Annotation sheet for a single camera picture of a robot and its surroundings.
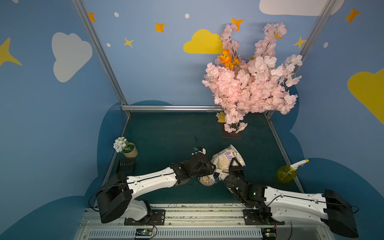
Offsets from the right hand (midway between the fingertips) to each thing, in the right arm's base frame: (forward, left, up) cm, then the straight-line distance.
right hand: (240, 158), depth 77 cm
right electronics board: (-30, -14, -19) cm, 38 cm away
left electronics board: (-34, +47, -18) cm, 61 cm away
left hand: (-4, +12, -3) cm, 13 cm away
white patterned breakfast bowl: (-7, +16, -16) cm, 24 cm away
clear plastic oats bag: (-1, +9, -1) cm, 9 cm away
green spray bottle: (-3, -28, -10) cm, 30 cm away
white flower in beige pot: (+7, +66, -10) cm, 67 cm away
